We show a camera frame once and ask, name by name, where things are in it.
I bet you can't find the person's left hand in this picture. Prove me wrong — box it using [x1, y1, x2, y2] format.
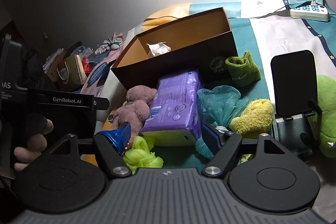
[14, 119, 54, 172]

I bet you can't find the lime green mesh pouf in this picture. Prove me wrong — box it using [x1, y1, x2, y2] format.
[123, 136, 163, 174]

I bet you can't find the mauve plush teddy bear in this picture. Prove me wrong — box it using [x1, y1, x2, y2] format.
[111, 85, 157, 144]

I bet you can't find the yellow fluffy towel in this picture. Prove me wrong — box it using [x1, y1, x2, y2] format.
[229, 99, 273, 139]

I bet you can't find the purple wipes pack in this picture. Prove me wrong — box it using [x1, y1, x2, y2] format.
[141, 71, 201, 147]

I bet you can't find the gold paper bag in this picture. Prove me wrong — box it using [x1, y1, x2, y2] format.
[56, 54, 87, 90]

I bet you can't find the pink cloth with blue print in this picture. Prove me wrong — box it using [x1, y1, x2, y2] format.
[80, 46, 122, 97]

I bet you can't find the red small package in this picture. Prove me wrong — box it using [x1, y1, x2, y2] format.
[81, 57, 92, 76]

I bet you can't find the green knitted sock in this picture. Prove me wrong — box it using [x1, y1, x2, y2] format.
[225, 51, 261, 87]

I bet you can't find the dark phone stand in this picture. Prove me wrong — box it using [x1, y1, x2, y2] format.
[273, 99, 322, 162]

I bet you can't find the black phone on stand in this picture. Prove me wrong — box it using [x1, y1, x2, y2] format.
[270, 50, 318, 118]

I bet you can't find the brown cardboard box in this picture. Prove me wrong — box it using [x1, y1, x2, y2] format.
[111, 7, 238, 89]

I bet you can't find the white crumpled cloth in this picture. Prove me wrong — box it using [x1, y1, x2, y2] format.
[147, 42, 171, 58]

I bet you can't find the green plush toy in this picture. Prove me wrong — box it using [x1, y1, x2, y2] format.
[315, 75, 335, 159]

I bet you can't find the white blue power strip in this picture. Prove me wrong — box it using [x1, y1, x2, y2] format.
[289, 5, 329, 22]

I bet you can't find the white knotted rope toy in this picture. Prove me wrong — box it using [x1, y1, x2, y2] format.
[94, 32, 123, 55]

